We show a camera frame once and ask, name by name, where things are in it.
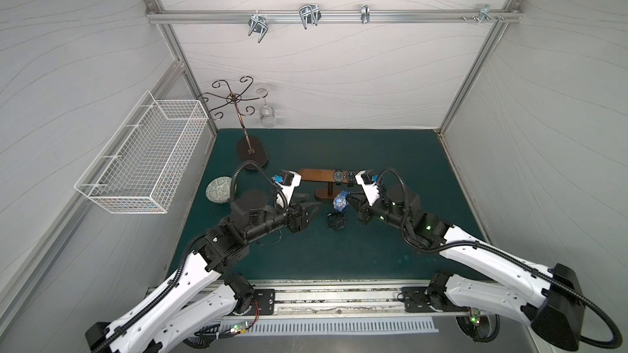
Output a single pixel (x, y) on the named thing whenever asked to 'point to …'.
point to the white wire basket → (141, 167)
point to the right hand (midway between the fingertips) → (347, 194)
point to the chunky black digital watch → (336, 220)
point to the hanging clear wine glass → (266, 112)
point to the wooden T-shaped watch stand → (320, 176)
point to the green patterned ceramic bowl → (218, 189)
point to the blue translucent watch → (340, 202)
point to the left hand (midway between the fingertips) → (314, 203)
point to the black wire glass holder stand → (250, 149)
